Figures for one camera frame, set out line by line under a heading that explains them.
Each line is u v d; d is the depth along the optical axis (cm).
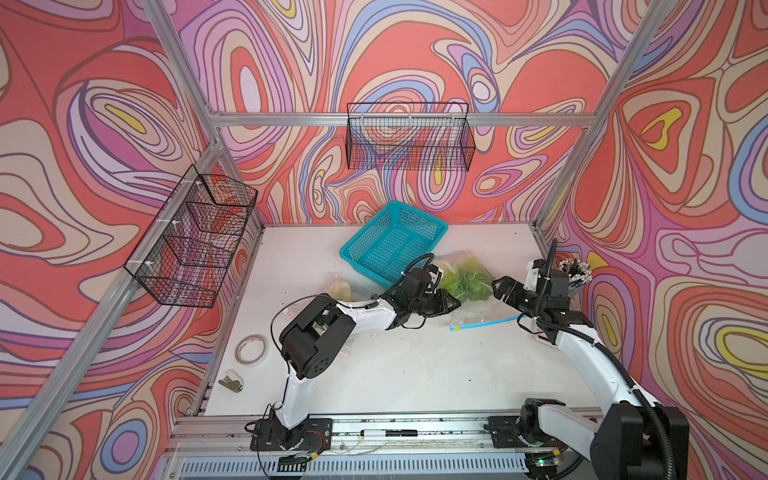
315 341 50
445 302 78
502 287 77
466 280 91
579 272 84
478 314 83
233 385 80
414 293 72
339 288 94
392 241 115
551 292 63
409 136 96
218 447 73
